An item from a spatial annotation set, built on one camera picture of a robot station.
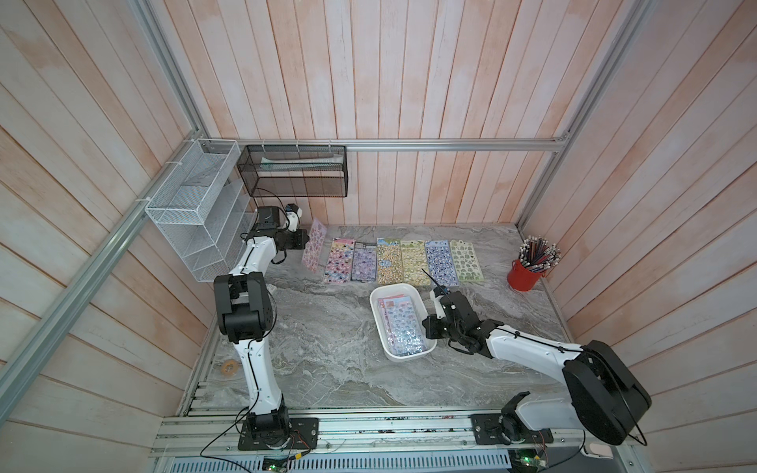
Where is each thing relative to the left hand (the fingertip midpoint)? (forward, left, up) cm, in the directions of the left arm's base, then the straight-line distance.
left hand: (309, 239), depth 101 cm
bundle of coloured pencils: (-8, -77, +1) cm, 77 cm away
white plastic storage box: (-19, -24, -6) cm, 31 cm away
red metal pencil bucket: (-11, -74, -8) cm, 75 cm away
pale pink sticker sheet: (-1, -1, -5) cm, 5 cm away
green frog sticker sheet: (0, -58, -12) cm, 60 cm away
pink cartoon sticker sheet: (0, -10, -13) cm, 16 cm away
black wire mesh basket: (+21, +4, +13) cm, 25 cm away
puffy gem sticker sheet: (0, -19, -13) cm, 23 cm away
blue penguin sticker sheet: (-1, -48, -12) cm, 50 cm away
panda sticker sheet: (0, -29, -12) cm, 31 cm away
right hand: (-27, -38, -8) cm, 47 cm away
